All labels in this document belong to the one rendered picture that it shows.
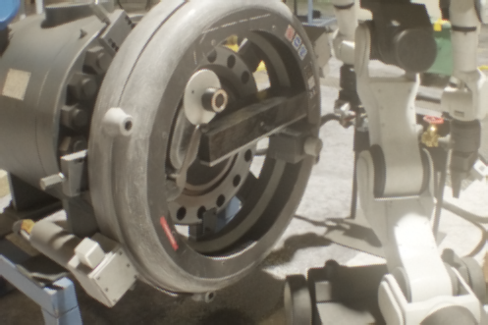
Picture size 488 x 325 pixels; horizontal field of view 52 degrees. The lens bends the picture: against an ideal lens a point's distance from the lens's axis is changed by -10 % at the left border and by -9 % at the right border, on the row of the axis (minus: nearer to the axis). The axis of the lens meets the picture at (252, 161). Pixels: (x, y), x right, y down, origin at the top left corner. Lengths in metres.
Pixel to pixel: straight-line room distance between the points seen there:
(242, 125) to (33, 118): 0.54
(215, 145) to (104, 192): 0.26
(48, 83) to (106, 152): 0.41
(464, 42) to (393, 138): 0.32
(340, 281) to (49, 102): 0.88
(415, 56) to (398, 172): 0.30
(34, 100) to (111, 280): 0.54
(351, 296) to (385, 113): 0.49
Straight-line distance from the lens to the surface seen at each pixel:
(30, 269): 1.53
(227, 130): 1.17
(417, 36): 1.30
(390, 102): 1.45
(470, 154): 1.49
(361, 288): 1.50
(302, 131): 1.33
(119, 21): 1.11
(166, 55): 1.04
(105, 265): 1.08
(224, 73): 1.36
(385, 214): 1.40
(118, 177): 1.03
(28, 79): 1.46
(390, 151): 1.41
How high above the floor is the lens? 1.04
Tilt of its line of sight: 22 degrees down
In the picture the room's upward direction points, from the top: 1 degrees counter-clockwise
